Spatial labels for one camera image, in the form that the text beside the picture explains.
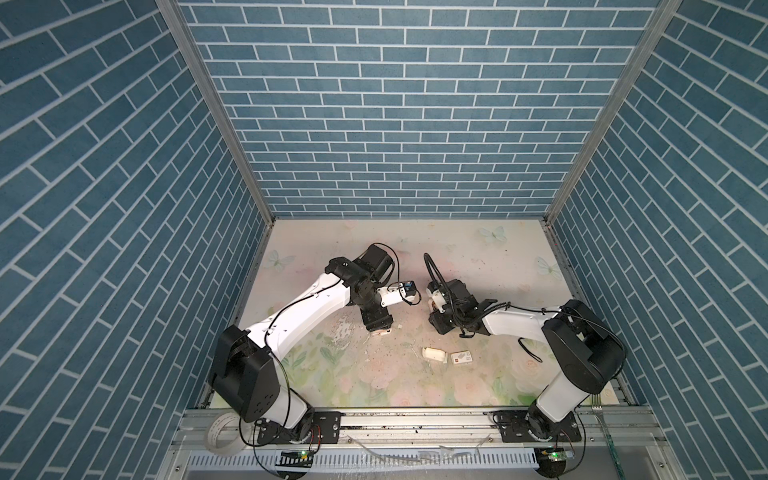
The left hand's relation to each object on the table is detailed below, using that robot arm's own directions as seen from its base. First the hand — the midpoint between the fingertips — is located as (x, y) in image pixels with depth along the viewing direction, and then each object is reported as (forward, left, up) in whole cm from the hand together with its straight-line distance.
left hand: (384, 311), depth 80 cm
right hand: (+6, -15, -12) cm, 21 cm away
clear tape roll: (-25, +40, -16) cm, 50 cm away
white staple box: (-9, -22, -12) cm, 26 cm away
